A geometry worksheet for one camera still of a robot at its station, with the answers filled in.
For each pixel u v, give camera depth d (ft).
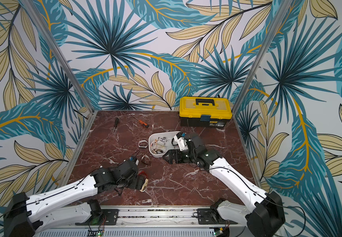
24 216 1.28
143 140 3.31
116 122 3.62
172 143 3.30
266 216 1.25
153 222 2.40
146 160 3.05
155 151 3.09
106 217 2.40
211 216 2.14
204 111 3.27
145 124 3.52
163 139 3.26
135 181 2.26
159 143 3.28
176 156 2.14
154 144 3.20
